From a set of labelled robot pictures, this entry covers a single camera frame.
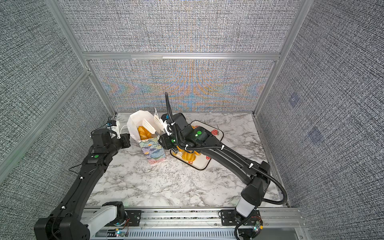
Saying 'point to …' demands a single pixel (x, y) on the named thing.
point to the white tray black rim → (202, 161)
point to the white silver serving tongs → (151, 127)
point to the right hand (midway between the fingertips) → (162, 138)
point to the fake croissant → (188, 156)
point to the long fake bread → (144, 134)
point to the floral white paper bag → (153, 150)
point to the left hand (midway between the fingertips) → (130, 134)
